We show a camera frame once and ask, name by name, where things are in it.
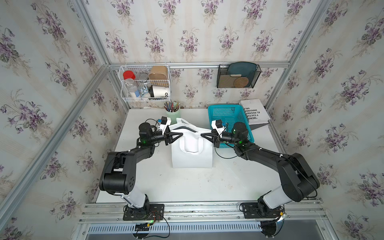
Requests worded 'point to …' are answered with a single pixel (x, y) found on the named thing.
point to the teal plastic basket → (230, 115)
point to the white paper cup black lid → (157, 91)
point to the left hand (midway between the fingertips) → (183, 135)
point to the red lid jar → (128, 74)
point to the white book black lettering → (255, 111)
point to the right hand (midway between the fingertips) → (203, 134)
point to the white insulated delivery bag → (191, 149)
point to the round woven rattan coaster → (241, 82)
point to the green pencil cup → (173, 111)
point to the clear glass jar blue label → (131, 89)
